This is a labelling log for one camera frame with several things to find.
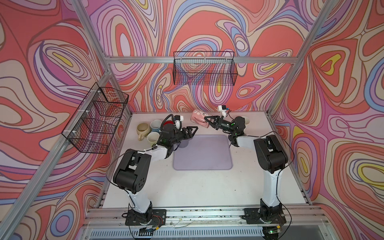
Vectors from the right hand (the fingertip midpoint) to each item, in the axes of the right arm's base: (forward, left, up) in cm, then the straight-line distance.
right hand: (205, 120), depth 86 cm
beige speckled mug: (+7, +41, -15) cm, 45 cm away
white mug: (+10, -30, -12) cm, 34 cm away
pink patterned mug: (+2, +4, +1) cm, 5 cm away
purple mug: (-2, +14, -21) cm, 25 cm away
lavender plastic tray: (-9, 0, -21) cm, 23 cm away
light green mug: (-2, +33, -12) cm, 35 cm away
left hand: (-3, +5, -4) cm, 7 cm away
